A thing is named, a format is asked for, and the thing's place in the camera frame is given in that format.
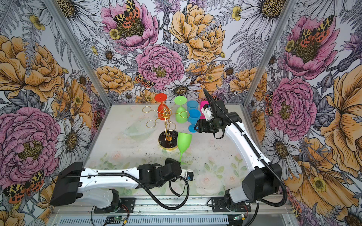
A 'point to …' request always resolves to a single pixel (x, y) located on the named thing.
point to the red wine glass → (163, 110)
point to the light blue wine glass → (192, 104)
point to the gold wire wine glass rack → (168, 139)
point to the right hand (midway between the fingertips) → (200, 132)
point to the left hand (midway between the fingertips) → (175, 161)
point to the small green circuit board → (117, 218)
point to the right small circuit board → (238, 217)
